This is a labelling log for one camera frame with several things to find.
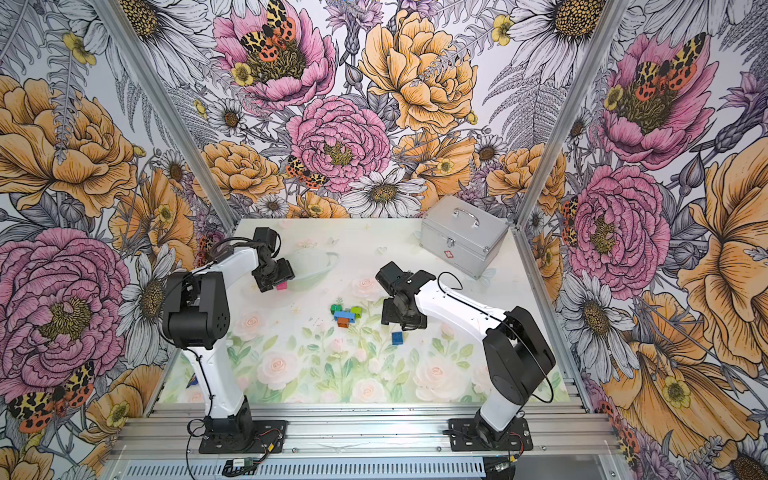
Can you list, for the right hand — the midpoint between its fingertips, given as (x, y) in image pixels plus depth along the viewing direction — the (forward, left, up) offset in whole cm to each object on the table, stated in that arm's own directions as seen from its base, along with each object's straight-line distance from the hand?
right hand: (401, 327), depth 85 cm
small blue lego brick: (0, +1, -6) cm, 6 cm away
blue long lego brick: (+8, +17, -6) cm, 20 cm away
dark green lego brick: (+9, +20, -4) cm, 22 cm away
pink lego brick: (+19, +39, -5) cm, 43 cm away
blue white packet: (-11, +55, -4) cm, 57 cm away
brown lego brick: (+5, +17, -6) cm, 19 cm away
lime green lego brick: (+9, +13, -6) cm, 17 cm away
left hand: (+18, +38, -4) cm, 42 cm away
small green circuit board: (-30, +38, -8) cm, 49 cm away
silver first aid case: (+29, -22, +6) cm, 36 cm away
